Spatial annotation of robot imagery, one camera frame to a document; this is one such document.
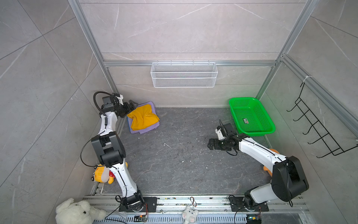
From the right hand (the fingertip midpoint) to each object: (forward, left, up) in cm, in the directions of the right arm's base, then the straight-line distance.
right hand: (215, 145), depth 88 cm
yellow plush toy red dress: (-17, +67, +1) cm, 69 cm away
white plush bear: (-36, +64, +13) cm, 75 cm away
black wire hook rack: (-10, -45, +22) cm, 51 cm away
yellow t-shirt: (+25, +52, +1) cm, 57 cm away
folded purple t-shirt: (+20, +43, -4) cm, 47 cm away
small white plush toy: (-37, +19, -3) cm, 41 cm away
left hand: (+25, +54, +14) cm, 61 cm away
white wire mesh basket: (+46, +21, +23) cm, 55 cm away
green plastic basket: (+30, -36, -9) cm, 48 cm away
